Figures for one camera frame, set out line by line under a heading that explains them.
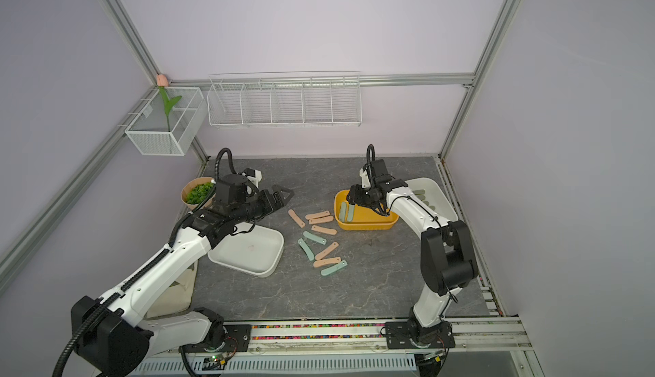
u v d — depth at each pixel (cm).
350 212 100
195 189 94
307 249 91
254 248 92
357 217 99
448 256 47
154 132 77
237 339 73
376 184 71
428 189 101
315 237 94
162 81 89
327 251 91
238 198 60
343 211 100
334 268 87
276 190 68
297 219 99
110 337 37
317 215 100
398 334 74
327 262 88
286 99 99
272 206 67
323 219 100
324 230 96
